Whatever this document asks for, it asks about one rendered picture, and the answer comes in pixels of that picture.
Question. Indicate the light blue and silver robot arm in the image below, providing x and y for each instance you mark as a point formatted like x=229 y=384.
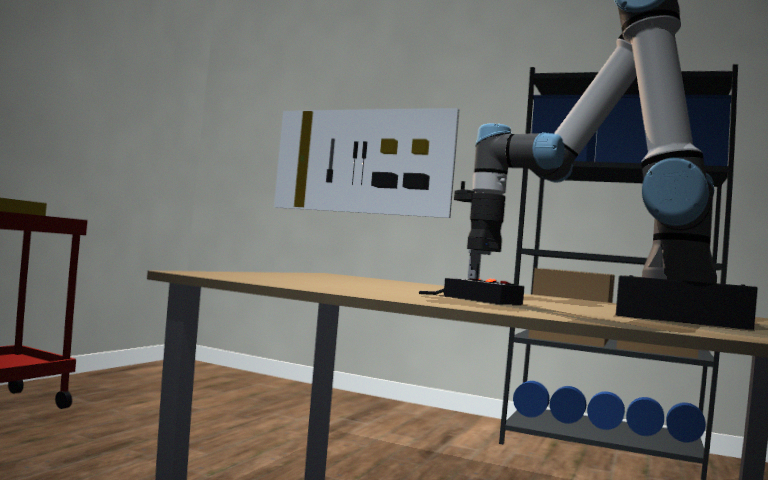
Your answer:
x=675 y=189

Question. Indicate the black power strip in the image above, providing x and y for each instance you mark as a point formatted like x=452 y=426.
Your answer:
x=479 y=290

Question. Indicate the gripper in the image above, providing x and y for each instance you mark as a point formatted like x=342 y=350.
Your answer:
x=487 y=216

